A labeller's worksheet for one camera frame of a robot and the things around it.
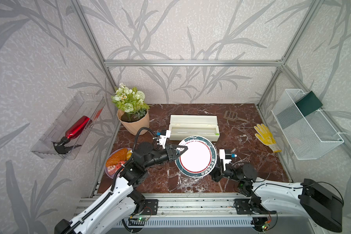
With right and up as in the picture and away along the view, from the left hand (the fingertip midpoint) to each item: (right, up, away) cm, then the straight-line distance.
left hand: (187, 152), depth 63 cm
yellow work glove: (+57, 0, +39) cm, 69 cm away
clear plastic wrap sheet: (-1, -12, -4) cm, 13 cm away
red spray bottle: (-49, +9, 0) cm, 50 cm away
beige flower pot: (-34, +13, +26) cm, 44 cm away
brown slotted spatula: (+36, +16, +49) cm, 63 cm away
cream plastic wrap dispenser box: (-3, +9, +36) cm, 37 cm away
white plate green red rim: (+6, -3, -1) cm, 6 cm away
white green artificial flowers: (-33, +25, +22) cm, 47 cm away
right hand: (+6, -5, 0) cm, 8 cm away
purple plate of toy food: (-42, -10, +23) cm, 49 cm away
